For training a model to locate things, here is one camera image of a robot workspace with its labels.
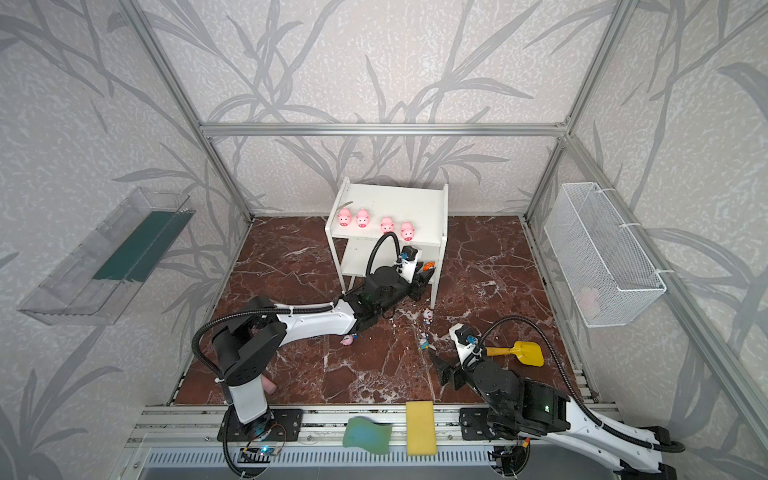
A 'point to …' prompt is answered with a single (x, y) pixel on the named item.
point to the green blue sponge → (363, 433)
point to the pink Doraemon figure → (347, 340)
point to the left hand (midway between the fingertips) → (433, 259)
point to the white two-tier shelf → (424, 205)
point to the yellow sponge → (420, 428)
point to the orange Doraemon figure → (428, 266)
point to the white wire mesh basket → (608, 273)
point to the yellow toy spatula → (527, 352)
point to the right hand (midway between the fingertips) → (443, 336)
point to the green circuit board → (257, 454)
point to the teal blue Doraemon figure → (424, 344)
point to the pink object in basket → (588, 301)
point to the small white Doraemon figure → (428, 316)
